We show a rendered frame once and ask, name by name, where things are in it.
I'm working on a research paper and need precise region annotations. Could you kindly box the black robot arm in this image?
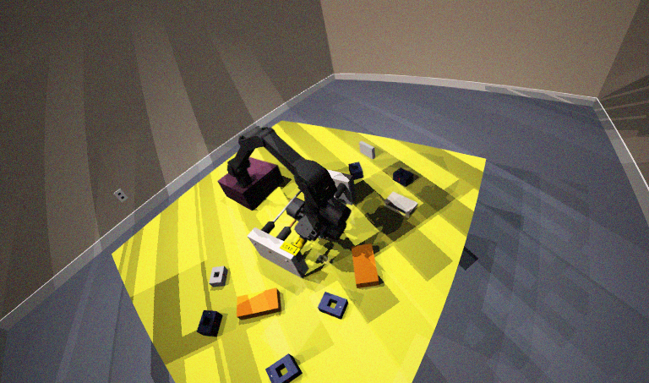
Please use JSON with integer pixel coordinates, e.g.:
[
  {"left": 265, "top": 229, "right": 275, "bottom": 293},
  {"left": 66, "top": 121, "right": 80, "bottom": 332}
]
[{"left": 226, "top": 126, "right": 352, "bottom": 242}]

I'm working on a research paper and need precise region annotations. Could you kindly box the orange rectangular block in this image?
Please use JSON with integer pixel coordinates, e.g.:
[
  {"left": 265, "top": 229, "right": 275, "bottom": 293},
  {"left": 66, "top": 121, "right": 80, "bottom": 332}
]
[
  {"left": 237, "top": 288, "right": 282, "bottom": 320},
  {"left": 352, "top": 243, "right": 379, "bottom": 288}
]

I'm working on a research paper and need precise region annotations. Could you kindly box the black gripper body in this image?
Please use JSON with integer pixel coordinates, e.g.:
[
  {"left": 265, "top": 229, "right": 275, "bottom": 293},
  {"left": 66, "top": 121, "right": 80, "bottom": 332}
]
[{"left": 286, "top": 198, "right": 347, "bottom": 241}]

